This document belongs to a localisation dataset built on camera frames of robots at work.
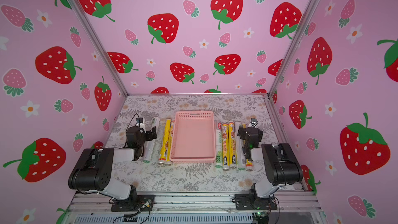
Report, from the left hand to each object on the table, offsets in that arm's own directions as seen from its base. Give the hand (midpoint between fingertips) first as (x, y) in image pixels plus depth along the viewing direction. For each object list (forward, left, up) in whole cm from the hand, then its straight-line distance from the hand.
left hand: (148, 127), depth 95 cm
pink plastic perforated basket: (-5, -28, -5) cm, 29 cm away
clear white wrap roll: (-20, -55, -2) cm, 59 cm away
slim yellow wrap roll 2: (-21, -60, -4) cm, 64 cm away
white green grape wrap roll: (-20, -43, -2) cm, 48 cm away
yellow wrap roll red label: (-11, -48, -3) cm, 49 cm away
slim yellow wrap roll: (-11, -14, -4) cm, 18 cm away
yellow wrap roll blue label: (-16, -52, -3) cm, 54 cm away
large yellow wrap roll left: (-18, -11, -3) cm, 21 cm away
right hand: (0, -68, 0) cm, 68 cm away
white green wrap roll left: (-11, -3, -3) cm, 12 cm away
